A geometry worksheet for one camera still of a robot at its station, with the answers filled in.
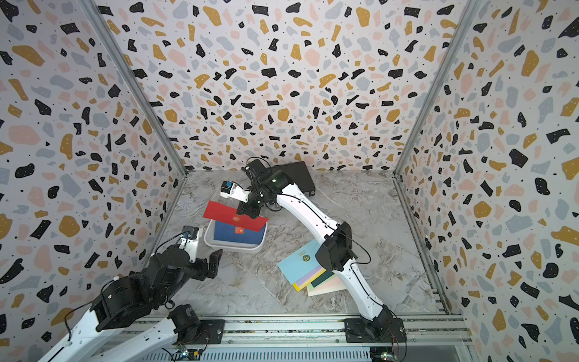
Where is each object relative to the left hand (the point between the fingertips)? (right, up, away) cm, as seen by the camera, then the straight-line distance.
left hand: (211, 249), depth 68 cm
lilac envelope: (+26, -17, +16) cm, 35 cm away
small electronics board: (-9, -34, +2) cm, 35 cm away
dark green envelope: (+35, -15, +18) cm, 42 cm away
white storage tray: (0, -4, +20) cm, 20 cm away
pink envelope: (+39, -17, +18) cm, 46 cm away
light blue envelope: (+27, -11, +22) cm, 36 cm away
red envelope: (+1, +9, +13) cm, 16 cm away
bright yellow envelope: (+27, -18, +15) cm, 36 cm away
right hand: (+5, +11, +13) cm, 17 cm away
